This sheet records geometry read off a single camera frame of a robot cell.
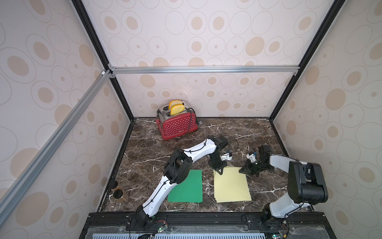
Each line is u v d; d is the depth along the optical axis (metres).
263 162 0.72
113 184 0.80
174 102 1.03
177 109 0.98
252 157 0.88
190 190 0.87
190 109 1.00
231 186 0.85
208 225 0.73
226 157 0.85
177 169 0.58
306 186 0.46
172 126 0.98
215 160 0.81
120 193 0.77
